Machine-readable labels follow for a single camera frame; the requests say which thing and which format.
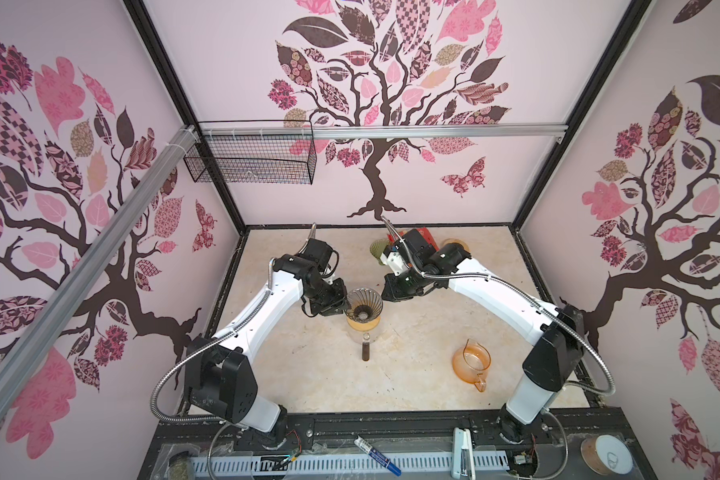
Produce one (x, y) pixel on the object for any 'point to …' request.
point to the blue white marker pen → (366, 447)
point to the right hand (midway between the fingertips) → (382, 292)
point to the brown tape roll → (606, 455)
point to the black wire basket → (253, 151)
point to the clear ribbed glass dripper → (363, 304)
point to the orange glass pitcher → (471, 363)
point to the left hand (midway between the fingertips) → (346, 311)
